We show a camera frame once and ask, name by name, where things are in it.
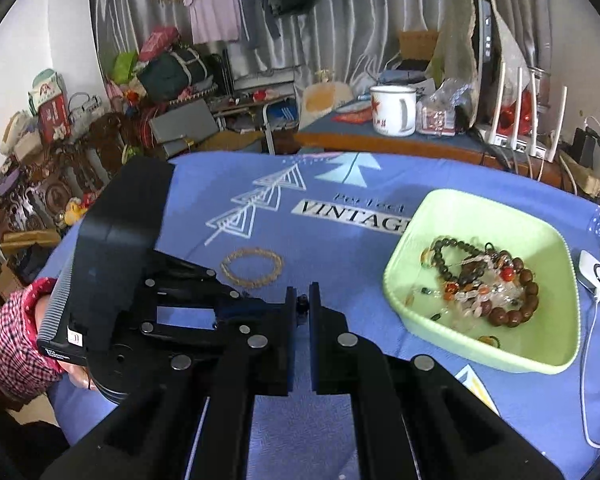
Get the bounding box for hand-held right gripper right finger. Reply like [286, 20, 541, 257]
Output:
[308, 282, 566, 480]

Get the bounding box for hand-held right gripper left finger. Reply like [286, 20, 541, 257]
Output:
[40, 286, 298, 480]

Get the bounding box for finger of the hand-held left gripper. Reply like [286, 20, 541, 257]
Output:
[145, 250, 276, 318]
[130, 324, 261, 368]

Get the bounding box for beige bead bracelet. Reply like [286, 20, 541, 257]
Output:
[220, 247, 285, 290]

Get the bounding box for clear crystal bead bracelet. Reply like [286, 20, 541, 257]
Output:
[440, 280, 518, 333]

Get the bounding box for dark bead necklace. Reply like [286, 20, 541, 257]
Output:
[427, 236, 498, 286]

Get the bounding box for light green plastic bowl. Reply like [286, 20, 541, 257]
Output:
[382, 189, 581, 375]

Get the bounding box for brown wooden bead bracelet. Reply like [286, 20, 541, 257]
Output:
[480, 257, 540, 328]

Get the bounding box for person's left hand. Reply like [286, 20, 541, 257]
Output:
[64, 362, 100, 393]

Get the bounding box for blue printed blanket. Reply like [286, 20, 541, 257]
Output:
[45, 151, 600, 480]

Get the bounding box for grey flat case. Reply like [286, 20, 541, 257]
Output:
[149, 99, 220, 157]

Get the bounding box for red and white box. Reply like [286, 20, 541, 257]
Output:
[30, 70, 73, 143]

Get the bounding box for dark green duffel bag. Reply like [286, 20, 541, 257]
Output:
[137, 42, 213, 102]

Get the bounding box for wooden desk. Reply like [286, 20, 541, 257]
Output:
[295, 105, 600, 201]

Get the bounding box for pink t-shirt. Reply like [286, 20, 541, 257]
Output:
[182, 0, 243, 45]

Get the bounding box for white enamel mug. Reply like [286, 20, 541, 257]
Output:
[369, 85, 418, 137]

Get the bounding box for clear plastic bag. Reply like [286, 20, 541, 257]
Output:
[417, 77, 473, 136]

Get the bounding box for white router with antennas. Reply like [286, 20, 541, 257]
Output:
[480, 60, 568, 163]

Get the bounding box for white charging device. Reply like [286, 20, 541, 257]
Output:
[577, 250, 600, 307]

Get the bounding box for black power adapter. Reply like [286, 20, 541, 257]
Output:
[570, 127, 600, 171]

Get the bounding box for white cable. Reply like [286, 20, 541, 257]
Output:
[581, 295, 600, 448]

